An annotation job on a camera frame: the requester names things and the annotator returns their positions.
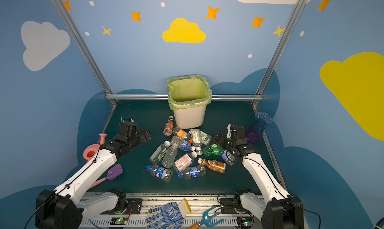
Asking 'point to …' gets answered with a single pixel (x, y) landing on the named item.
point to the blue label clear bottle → (185, 144)
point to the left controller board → (118, 221)
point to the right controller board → (244, 222)
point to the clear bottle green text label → (159, 152)
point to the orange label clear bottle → (180, 133)
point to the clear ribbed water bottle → (168, 159)
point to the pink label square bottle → (185, 161)
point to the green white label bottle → (205, 138)
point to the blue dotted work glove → (169, 215)
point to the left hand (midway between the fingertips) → (146, 134)
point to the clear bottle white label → (196, 135)
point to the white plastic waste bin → (187, 118)
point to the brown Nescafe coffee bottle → (169, 126)
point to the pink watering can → (90, 151)
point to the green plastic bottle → (212, 150)
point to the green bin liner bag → (188, 91)
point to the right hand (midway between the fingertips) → (219, 137)
